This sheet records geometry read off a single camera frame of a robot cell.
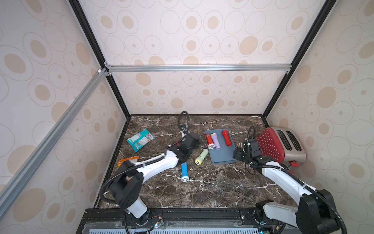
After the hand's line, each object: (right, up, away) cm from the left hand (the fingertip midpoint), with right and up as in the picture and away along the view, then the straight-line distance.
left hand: (198, 137), depth 85 cm
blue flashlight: (-8, -21, +1) cm, 23 cm away
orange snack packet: (-41, -15, +7) cm, 44 cm away
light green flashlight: (0, -16, +6) cm, 17 cm away
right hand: (+28, -9, +3) cm, 29 cm away
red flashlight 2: (+22, -4, +17) cm, 28 cm away
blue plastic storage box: (+19, -13, +12) cm, 26 cm away
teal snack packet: (-40, -3, +18) cm, 44 cm away
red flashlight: (+9, -4, +15) cm, 18 cm away
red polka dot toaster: (+46, -4, -5) cm, 47 cm away
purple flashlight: (+13, -4, +15) cm, 20 cm away
